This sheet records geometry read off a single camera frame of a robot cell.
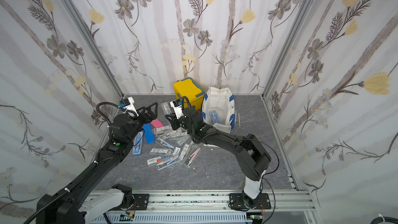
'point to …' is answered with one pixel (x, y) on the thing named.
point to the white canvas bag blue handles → (218, 109)
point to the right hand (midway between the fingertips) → (168, 112)
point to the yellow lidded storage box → (189, 92)
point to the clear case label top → (166, 108)
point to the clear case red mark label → (157, 160)
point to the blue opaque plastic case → (149, 133)
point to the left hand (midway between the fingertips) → (152, 104)
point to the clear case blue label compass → (214, 117)
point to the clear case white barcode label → (184, 151)
